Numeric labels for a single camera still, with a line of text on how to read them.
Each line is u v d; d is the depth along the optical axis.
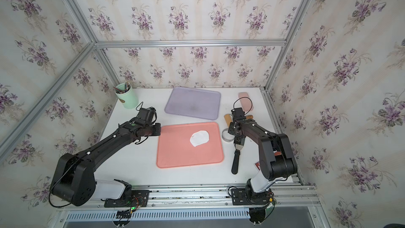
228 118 1.00
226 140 0.93
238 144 0.94
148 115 0.69
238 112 0.76
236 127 0.69
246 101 1.12
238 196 0.73
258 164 0.82
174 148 0.93
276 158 0.45
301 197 0.75
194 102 1.11
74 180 0.41
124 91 0.98
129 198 0.67
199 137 0.94
